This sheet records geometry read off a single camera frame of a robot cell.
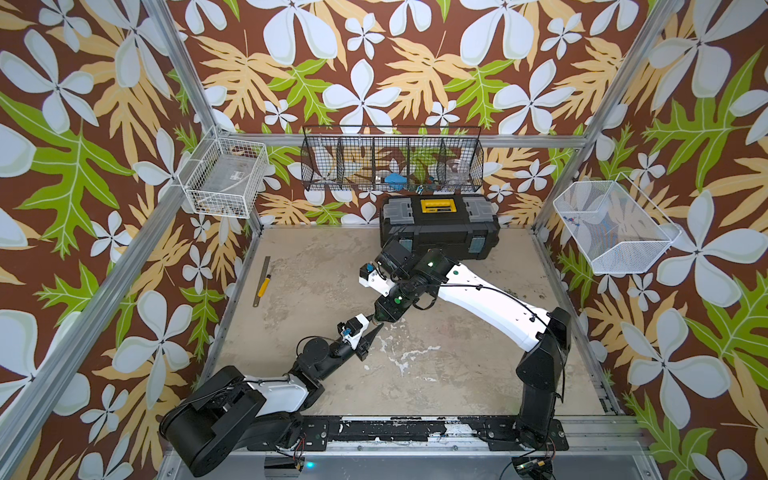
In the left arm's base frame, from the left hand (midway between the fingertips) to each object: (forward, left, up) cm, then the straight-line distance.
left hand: (377, 315), depth 78 cm
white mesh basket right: (+23, -67, +11) cm, 72 cm away
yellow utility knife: (+19, +40, -15) cm, 47 cm away
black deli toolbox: (+34, -27, 0) cm, 44 cm away
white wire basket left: (+36, +45, +18) cm, 60 cm away
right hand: (-1, 0, +3) cm, 3 cm away
